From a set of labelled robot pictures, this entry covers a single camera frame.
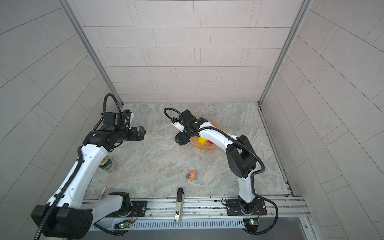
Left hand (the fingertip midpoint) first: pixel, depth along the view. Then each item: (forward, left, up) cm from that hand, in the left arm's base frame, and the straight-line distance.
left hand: (141, 129), depth 76 cm
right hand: (+5, -20, -12) cm, 24 cm away
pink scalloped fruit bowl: (0, -36, -20) cm, 41 cm away
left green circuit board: (-39, +3, -17) cm, 43 cm away
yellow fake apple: (+2, -32, -17) cm, 37 cm away
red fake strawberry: (+3, -37, -20) cm, 42 cm away
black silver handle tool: (-31, -21, -16) cm, 41 cm away
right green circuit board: (-38, -55, -21) cm, 70 cm away
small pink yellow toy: (-18, -26, -17) cm, 36 cm away
